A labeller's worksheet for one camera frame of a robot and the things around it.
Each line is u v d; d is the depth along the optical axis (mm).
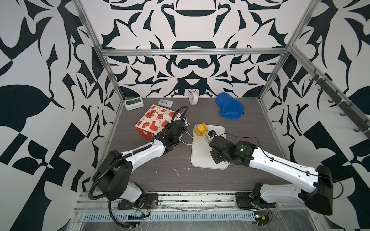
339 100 593
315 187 401
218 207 729
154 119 914
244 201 732
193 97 1109
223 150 554
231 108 1118
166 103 1147
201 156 891
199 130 932
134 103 1115
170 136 661
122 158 450
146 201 726
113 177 425
